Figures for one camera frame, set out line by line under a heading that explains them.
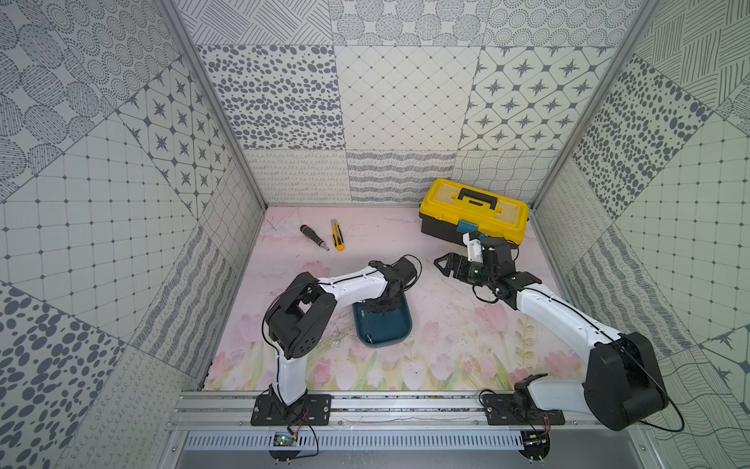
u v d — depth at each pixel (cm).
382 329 92
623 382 41
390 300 84
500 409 74
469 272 75
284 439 72
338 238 110
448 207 99
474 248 78
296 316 51
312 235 110
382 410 76
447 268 76
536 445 72
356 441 70
